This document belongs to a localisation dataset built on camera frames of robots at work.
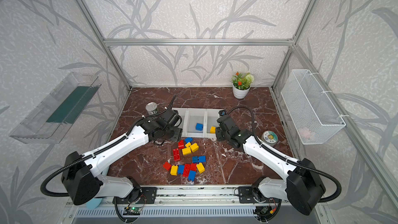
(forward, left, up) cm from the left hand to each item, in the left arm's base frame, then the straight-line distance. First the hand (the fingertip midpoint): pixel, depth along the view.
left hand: (180, 129), depth 81 cm
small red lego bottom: (-16, -7, -12) cm, 21 cm away
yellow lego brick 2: (-5, -8, -12) cm, 15 cm away
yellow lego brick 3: (-7, -3, -13) cm, 15 cm away
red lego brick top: (-3, +1, -13) cm, 13 cm away
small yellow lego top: (-3, -4, -13) cm, 13 cm away
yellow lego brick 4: (-17, +2, -11) cm, 21 cm away
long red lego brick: (-9, +3, -14) cm, 16 cm away
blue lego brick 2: (-12, -8, -11) cm, 18 cm away
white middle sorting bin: (+14, -6, -16) cm, 22 cm away
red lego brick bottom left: (-14, +7, -14) cm, 21 cm away
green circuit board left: (-34, +20, -15) cm, 43 cm away
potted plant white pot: (+34, -37, 0) cm, 50 cm away
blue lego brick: (+9, -9, -13) cm, 18 cm away
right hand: (+4, -22, -2) cm, 22 cm away
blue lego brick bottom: (-20, -7, -11) cm, 24 cm away
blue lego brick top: (0, -3, -13) cm, 13 cm away
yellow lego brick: (+5, -18, -10) cm, 21 cm away
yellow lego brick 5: (-16, -11, -12) cm, 23 cm away
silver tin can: (+22, +23, -10) cm, 33 cm away
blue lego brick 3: (-11, -12, -13) cm, 21 cm away
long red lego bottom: (-17, -4, -13) cm, 22 cm away
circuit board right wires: (-33, -45, -16) cm, 58 cm away
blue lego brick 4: (-16, -1, -13) cm, 21 cm away
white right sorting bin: (+17, -17, -12) cm, 27 cm away
